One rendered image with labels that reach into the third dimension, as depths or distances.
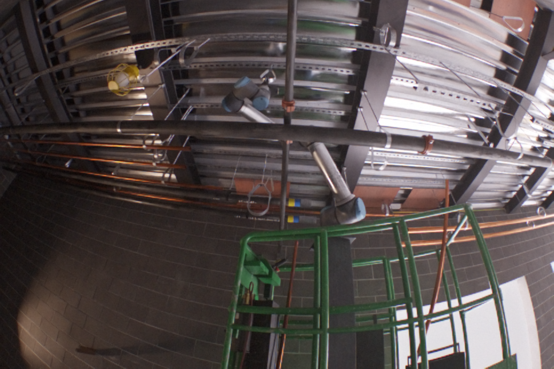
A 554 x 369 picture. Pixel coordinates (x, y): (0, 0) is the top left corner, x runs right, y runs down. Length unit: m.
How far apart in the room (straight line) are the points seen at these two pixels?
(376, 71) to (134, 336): 3.37
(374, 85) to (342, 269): 1.31
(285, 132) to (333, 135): 0.25
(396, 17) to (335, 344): 2.01
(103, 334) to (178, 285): 1.17
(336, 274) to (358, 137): 0.80
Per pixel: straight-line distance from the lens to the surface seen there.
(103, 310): 3.17
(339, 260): 1.48
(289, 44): 1.09
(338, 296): 1.41
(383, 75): 1.82
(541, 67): 2.94
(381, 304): 1.28
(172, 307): 2.73
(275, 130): 1.21
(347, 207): 1.56
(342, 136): 1.24
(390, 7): 1.71
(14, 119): 5.23
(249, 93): 1.31
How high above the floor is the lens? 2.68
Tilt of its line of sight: 46 degrees up
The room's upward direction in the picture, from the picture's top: 7 degrees clockwise
